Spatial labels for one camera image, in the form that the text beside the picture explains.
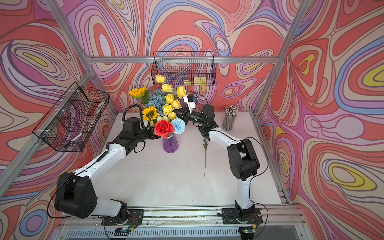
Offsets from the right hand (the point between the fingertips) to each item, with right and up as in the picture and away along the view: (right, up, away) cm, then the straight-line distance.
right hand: (172, 114), depth 78 cm
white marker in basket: (-47, -11, -4) cm, 49 cm away
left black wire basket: (-55, -6, +1) cm, 56 cm away
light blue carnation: (+5, -6, -9) cm, 12 cm away
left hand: (-7, -8, +6) cm, 12 cm away
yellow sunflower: (-10, 0, -4) cm, 11 cm away
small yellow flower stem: (+20, -18, +21) cm, 34 cm away
